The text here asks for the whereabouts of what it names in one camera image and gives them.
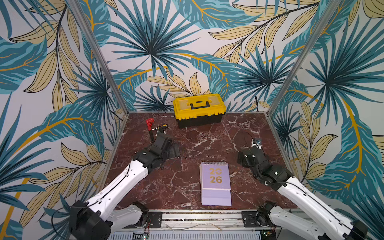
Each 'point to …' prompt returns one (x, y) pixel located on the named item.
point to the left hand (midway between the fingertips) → (170, 150)
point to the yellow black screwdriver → (164, 126)
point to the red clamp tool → (149, 122)
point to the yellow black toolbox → (198, 110)
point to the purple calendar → (215, 188)
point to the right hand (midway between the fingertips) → (249, 154)
